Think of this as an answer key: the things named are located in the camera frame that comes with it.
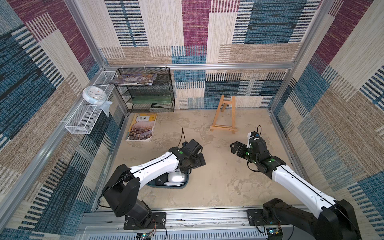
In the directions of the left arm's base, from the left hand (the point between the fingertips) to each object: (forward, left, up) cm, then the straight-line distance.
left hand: (198, 163), depth 84 cm
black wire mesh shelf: (+48, +27, +8) cm, 56 cm away
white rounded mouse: (-6, +13, -6) cm, 16 cm away
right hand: (+7, -21, +6) cm, 23 cm away
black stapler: (+44, +28, +4) cm, 52 cm away
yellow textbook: (+31, +40, -5) cm, 51 cm away
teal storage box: (-8, +22, -5) cm, 24 cm away
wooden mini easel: (+34, -16, +12) cm, 39 cm away
